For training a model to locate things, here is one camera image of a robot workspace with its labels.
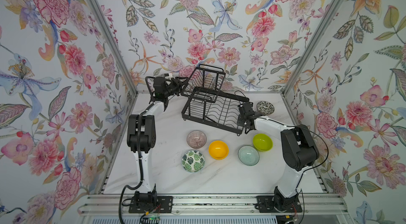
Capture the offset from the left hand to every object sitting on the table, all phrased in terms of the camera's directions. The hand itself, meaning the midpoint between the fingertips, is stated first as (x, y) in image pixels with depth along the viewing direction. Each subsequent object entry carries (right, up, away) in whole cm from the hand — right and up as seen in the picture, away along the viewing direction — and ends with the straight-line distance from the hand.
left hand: (191, 80), depth 91 cm
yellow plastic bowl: (+16, -40, 0) cm, 43 cm away
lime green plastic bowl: (+42, -36, +3) cm, 56 cm away
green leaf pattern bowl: (+1, -45, -4) cm, 45 cm away
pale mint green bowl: (+32, -42, -3) cm, 53 cm away
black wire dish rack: (+9, -13, -5) cm, 17 cm away
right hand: (+32, -23, +9) cm, 40 cm away
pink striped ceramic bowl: (+3, -35, +4) cm, 35 cm away
